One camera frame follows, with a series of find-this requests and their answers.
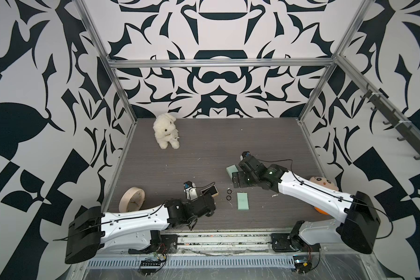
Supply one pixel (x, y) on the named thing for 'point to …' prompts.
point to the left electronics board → (150, 266)
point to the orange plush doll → (325, 182)
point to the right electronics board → (301, 263)
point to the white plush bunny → (165, 131)
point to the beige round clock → (132, 199)
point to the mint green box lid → (242, 200)
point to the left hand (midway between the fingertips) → (208, 200)
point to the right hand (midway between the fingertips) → (238, 176)
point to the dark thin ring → (230, 190)
